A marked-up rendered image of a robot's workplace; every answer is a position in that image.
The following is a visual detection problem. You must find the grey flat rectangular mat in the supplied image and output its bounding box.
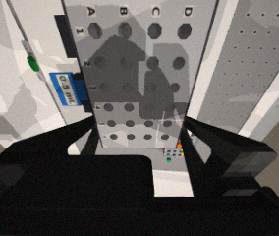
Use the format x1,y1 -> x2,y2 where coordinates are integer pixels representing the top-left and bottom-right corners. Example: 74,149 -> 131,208
95,0 -> 279,172

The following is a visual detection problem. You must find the grey tube rack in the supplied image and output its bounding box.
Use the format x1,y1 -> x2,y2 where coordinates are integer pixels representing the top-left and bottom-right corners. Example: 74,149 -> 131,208
163,133 -> 196,158

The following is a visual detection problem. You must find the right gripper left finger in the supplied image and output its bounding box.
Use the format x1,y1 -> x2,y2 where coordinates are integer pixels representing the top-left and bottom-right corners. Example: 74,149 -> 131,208
3,116 -> 99,154

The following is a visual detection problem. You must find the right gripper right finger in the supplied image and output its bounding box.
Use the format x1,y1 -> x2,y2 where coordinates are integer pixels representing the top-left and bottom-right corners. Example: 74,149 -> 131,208
180,116 -> 278,197

